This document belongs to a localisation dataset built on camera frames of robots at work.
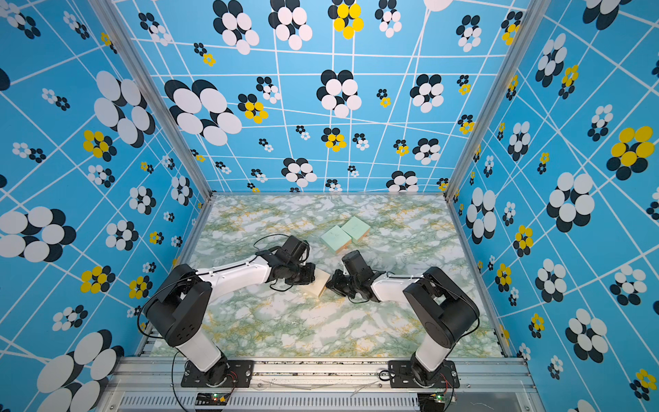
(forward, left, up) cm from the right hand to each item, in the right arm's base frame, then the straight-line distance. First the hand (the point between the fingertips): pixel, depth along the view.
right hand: (328, 284), depth 90 cm
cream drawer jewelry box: (-1, +4, +1) cm, 4 cm away
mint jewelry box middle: (+19, -3, +1) cm, 19 cm away
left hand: (+2, +3, +2) cm, 4 cm away
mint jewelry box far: (+23, -11, +3) cm, 25 cm away
